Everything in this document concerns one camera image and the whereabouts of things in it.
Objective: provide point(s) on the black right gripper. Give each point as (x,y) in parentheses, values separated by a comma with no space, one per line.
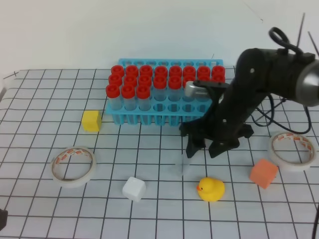
(223,122)

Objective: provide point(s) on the red capped clear tube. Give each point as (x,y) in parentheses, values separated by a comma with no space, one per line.
(182,164)

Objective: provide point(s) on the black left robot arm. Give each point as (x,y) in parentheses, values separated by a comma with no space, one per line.
(3,218)

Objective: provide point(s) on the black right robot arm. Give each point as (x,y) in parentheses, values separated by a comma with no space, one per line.
(259,72)

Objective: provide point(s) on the middle row tube seven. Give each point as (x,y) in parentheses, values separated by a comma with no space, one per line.
(204,78)

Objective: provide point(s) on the row tube seven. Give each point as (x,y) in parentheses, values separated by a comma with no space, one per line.
(204,78)
(203,71)

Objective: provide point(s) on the middle row tube eight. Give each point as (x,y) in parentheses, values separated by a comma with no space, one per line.
(218,78)

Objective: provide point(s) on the row tube eight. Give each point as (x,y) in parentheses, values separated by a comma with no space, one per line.
(218,70)
(218,78)

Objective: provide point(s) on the middle row tube five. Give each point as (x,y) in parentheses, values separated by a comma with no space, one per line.
(174,84)

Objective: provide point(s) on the row tube five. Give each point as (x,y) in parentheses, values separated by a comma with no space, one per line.
(174,84)
(175,71)

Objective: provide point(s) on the back row tube seven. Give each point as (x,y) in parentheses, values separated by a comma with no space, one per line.
(203,71)

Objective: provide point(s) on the back row tube eight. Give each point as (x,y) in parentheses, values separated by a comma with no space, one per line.
(218,70)

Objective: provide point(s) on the back row tube six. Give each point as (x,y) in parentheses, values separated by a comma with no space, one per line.
(189,71)

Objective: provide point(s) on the middle row tube four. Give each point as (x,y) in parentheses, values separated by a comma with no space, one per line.
(159,87)

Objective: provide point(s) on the row tube four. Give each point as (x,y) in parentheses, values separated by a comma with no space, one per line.
(161,71)
(159,87)

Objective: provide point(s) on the back row tube five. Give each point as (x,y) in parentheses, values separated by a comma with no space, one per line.
(175,71)

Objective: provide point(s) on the front row tube three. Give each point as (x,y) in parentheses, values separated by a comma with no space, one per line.
(143,95)

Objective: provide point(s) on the row tube three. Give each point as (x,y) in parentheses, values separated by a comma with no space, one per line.
(145,80)
(143,95)
(146,70)

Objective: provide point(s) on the blue tube rack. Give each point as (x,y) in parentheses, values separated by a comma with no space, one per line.
(162,112)

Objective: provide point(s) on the back row tube four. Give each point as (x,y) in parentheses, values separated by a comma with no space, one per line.
(161,71)

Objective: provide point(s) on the middle row tube three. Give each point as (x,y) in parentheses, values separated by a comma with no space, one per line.
(145,80)

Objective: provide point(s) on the front row tube two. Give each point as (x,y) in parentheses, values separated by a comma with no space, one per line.
(128,94)

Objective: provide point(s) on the row tube two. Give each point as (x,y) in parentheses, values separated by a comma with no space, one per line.
(128,94)
(130,80)
(132,70)

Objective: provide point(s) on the back row tube three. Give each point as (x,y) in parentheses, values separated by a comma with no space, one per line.
(146,70)

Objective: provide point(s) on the middle row tube two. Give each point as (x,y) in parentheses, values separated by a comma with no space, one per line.
(130,80)

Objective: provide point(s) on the back row tube two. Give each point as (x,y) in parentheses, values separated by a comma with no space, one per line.
(132,70)

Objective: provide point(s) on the front row tube one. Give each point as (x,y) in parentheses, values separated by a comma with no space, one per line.
(114,97)

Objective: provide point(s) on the row tube one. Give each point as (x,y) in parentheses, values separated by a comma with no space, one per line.
(115,79)
(118,70)
(114,97)

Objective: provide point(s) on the middle row tube one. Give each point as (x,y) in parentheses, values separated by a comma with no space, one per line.
(115,79)

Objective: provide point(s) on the back row tube one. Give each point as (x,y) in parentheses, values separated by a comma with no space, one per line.
(118,70)

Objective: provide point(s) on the white grid cloth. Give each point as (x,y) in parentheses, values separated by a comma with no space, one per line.
(40,115)

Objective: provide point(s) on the yellow rubber duck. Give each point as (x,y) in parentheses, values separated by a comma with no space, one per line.
(210,189)

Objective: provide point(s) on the orange foam cube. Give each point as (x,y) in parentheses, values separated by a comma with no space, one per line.
(263,173)

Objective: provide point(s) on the white foam cube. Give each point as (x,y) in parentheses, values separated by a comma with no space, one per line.
(134,189)

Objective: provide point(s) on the right white tape roll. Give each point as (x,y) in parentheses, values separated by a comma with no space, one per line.
(292,152)

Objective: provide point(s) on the white tape roll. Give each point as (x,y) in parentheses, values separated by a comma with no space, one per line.
(73,167)
(292,152)

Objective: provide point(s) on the yellow foam cube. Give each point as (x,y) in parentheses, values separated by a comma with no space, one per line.
(91,121)

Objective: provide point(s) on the left white tape roll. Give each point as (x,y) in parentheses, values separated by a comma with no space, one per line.
(73,167)

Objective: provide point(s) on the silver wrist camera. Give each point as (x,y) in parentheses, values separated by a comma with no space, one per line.
(195,92)

